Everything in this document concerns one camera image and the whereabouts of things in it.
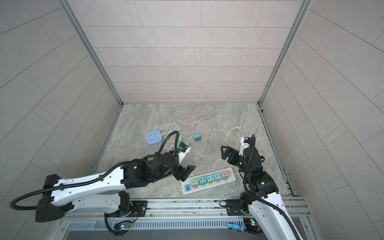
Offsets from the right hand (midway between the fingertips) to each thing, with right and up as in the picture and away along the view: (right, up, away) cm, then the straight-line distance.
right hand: (225, 150), depth 74 cm
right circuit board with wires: (+11, -33, -6) cm, 36 cm away
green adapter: (-15, -16, -1) cm, 22 cm away
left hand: (-15, -4, -8) cm, 18 cm away
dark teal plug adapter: (-7, -14, 0) cm, 16 cm away
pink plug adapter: (0, -13, +1) cm, 13 cm away
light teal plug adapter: (-3, -13, +1) cm, 14 cm away
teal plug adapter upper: (-14, +4, +21) cm, 26 cm away
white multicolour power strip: (-20, -19, +1) cm, 28 cm away
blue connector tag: (+3, -32, -9) cm, 33 cm away
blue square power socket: (-42, +4, +20) cm, 46 cm away
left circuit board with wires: (-46, -31, -10) cm, 56 cm away
